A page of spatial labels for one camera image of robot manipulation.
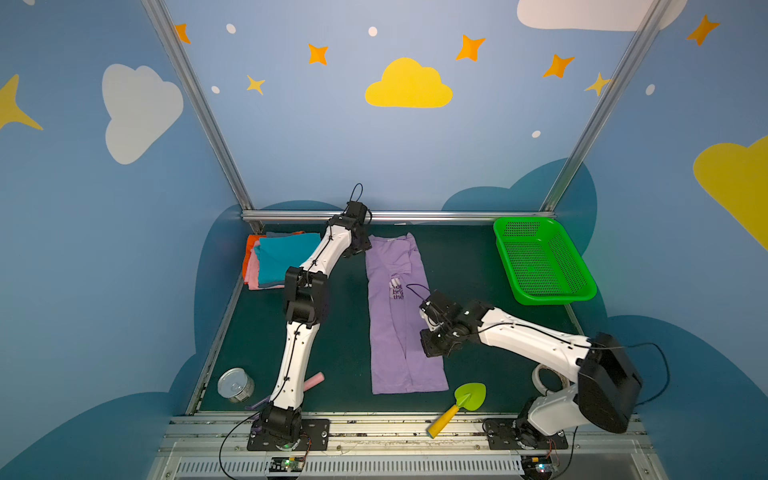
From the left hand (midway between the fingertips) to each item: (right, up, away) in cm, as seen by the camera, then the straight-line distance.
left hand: (365, 246), depth 106 cm
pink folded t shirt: (-39, -9, -3) cm, 40 cm away
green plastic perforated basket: (+66, -6, +6) cm, 67 cm away
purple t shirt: (+11, -16, -2) cm, 20 cm away
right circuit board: (+44, -55, -34) cm, 79 cm away
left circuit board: (-15, -54, -35) cm, 66 cm away
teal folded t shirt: (-31, -2, -1) cm, 31 cm away
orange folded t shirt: (-44, +3, +5) cm, 44 cm away
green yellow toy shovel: (+30, -41, -27) cm, 58 cm away
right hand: (+19, -29, -24) cm, 42 cm away
